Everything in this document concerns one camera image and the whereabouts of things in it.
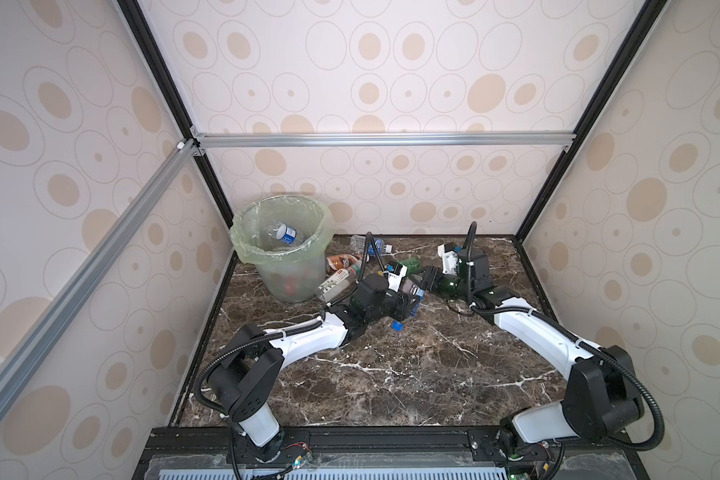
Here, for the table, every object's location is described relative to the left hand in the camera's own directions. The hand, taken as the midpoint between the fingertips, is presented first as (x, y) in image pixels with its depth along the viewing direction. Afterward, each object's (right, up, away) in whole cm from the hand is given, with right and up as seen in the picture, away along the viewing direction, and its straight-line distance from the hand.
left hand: (422, 294), depth 80 cm
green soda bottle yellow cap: (+5, +3, -7) cm, 9 cm away
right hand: (-2, +5, +3) cm, 6 cm away
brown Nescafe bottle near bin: (-24, +9, +26) cm, 37 cm away
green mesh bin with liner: (-40, +5, +11) cm, 41 cm away
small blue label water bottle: (-41, +18, +18) cm, 48 cm away
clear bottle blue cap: (-2, -1, 0) cm, 2 cm away
